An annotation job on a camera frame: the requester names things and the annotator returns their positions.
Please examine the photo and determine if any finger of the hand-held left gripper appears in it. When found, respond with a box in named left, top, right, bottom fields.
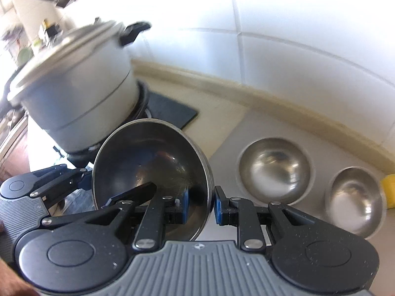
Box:
left=41, top=183, right=157, bottom=227
left=29, top=164, right=94, bottom=206

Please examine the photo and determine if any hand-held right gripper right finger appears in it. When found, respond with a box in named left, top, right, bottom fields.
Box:
left=214, top=185, right=322, bottom=252

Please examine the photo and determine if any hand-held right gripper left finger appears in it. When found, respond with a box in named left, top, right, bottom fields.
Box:
left=51, top=186, right=190, bottom=252

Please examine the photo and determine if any stainless steel bowl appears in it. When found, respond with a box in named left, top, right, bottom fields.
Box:
left=92, top=119, right=215, bottom=242
left=325, top=166, right=388, bottom=239
left=236, top=138, right=315, bottom=205

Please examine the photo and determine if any person's left forearm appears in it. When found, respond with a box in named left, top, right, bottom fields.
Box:
left=0, top=257, right=40, bottom=296

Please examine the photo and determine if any aluminium pressure cooker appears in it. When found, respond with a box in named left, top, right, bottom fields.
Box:
left=7, top=18, right=152, bottom=153

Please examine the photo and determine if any black gas stove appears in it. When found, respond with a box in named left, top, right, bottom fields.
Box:
left=66, top=82, right=198, bottom=167

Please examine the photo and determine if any yellow sponge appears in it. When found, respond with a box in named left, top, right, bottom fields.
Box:
left=381, top=174, right=395, bottom=210

